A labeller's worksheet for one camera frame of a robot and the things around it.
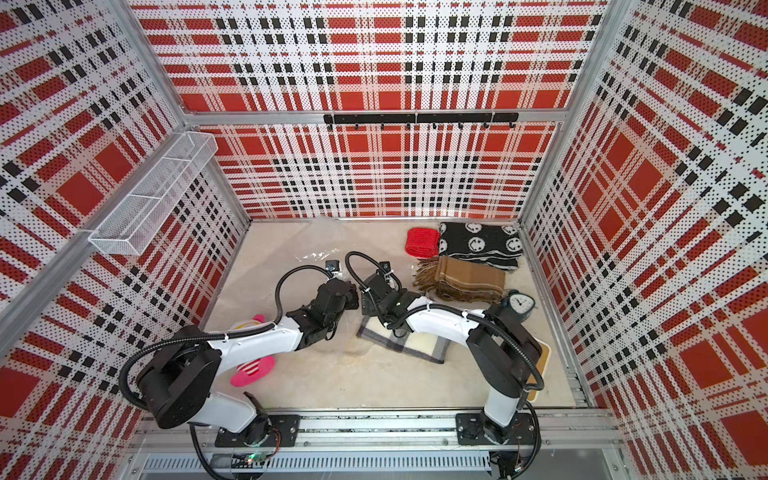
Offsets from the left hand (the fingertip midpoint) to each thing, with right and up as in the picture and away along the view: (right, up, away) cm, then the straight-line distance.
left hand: (355, 282), depth 89 cm
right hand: (+9, -4, 0) cm, 10 cm away
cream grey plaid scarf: (+21, -17, -6) cm, 28 cm away
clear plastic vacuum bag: (-38, -5, +12) cm, 40 cm away
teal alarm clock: (+52, -7, +4) cm, 52 cm away
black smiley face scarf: (+50, +12, +18) cm, 55 cm away
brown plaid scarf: (+33, -1, +9) cm, 35 cm away
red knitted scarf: (+22, +13, +23) cm, 34 cm away
